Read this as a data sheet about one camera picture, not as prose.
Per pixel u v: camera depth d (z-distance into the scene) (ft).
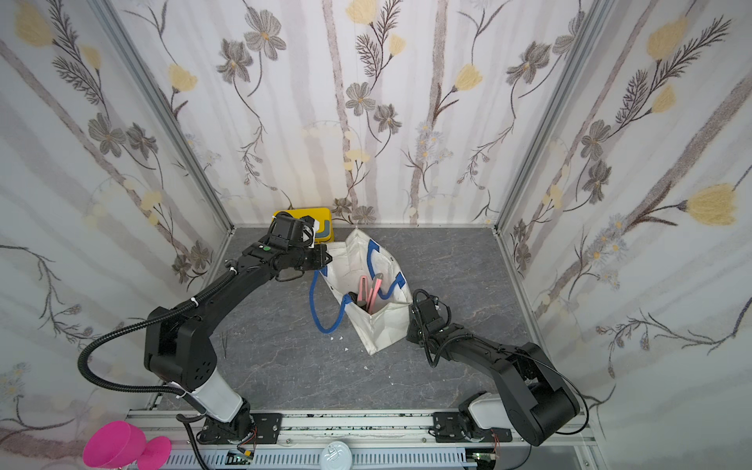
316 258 2.51
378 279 3.05
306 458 2.30
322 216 3.40
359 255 3.23
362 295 3.13
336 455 2.17
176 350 1.47
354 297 3.16
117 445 1.92
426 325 2.30
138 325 1.37
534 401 1.40
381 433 2.41
